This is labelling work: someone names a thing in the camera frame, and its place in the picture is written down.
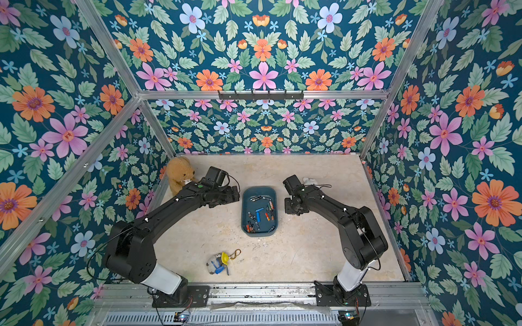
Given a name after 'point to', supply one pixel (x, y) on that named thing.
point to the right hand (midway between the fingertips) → (292, 207)
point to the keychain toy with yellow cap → (219, 261)
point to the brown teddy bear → (179, 170)
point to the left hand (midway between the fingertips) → (234, 195)
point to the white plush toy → (309, 180)
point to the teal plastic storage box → (259, 211)
